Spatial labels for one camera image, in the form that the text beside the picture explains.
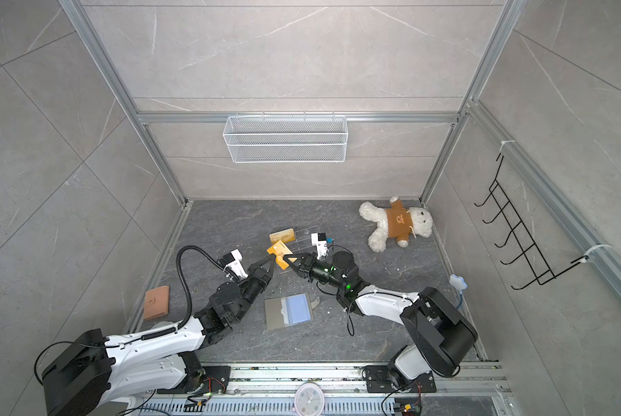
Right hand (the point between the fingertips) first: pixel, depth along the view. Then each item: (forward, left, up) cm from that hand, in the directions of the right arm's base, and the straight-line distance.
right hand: (286, 260), depth 74 cm
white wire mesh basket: (+51, +3, +8) cm, 52 cm away
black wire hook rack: (-4, -63, +9) cm, 64 cm away
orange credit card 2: (+18, +3, -13) cm, 23 cm away
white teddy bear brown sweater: (+26, -41, -15) cm, 50 cm away
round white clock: (-32, -6, -20) cm, 38 cm away
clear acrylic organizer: (+20, -4, -17) cm, 26 cm away
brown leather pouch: (-3, +47, -21) cm, 51 cm away
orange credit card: (+4, +2, 0) cm, 4 cm away
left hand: (+1, +2, +2) cm, 3 cm away
